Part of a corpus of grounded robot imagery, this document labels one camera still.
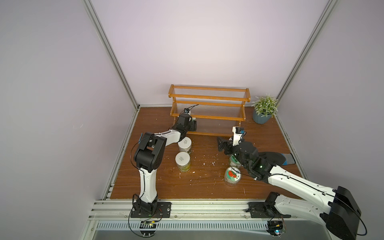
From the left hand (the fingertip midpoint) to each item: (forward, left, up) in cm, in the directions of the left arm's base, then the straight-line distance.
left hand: (193, 120), depth 101 cm
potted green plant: (+4, -48, +8) cm, 49 cm away
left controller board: (-60, +21, -12) cm, 65 cm away
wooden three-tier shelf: (+5, -18, +5) cm, 19 cm away
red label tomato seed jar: (-38, -22, 0) cm, 44 cm away
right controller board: (-59, -41, -9) cm, 73 cm away
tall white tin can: (-30, +5, +1) cm, 30 cm away
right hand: (-22, -18, +15) cm, 32 cm away
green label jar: (-20, +4, +1) cm, 21 cm away
